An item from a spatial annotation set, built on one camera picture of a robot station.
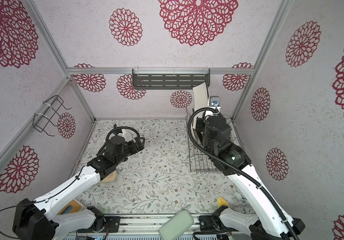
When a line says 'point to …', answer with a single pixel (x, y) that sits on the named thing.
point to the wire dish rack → (200, 162)
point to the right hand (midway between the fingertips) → (210, 107)
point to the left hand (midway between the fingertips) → (139, 143)
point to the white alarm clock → (237, 196)
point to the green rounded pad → (175, 228)
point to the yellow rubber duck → (221, 201)
